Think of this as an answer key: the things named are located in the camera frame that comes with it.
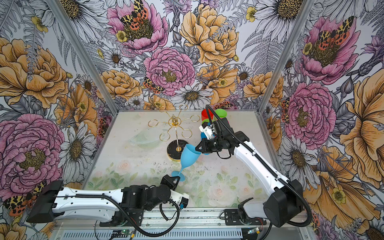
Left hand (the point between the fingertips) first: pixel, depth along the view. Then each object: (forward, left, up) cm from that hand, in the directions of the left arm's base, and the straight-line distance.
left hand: (175, 175), depth 74 cm
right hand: (+8, -11, +7) cm, 15 cm away
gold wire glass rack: (+23, +4, -14) cm, 27 cm away
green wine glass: (+43, -29, -1) cm, 51 cm away
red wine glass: (+38, -16, +3) cm, 41 cm away
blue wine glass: (+5, -7, +10) cm, 13 cm away
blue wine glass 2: (+12, -14, +16) cm, 24 cm away
